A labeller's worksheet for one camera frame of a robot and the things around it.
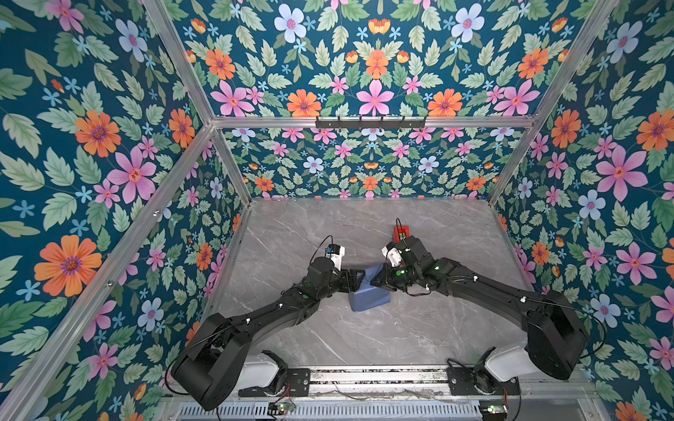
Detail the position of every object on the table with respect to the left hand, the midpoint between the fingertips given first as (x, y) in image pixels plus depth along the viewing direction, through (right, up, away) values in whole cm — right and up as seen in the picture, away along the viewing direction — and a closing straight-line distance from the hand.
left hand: (361, 270), depth 82 cm
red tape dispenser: (+15, +12, +22) cm, 29 cm away
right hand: (+2, -3, -4) cm, 5 cm away
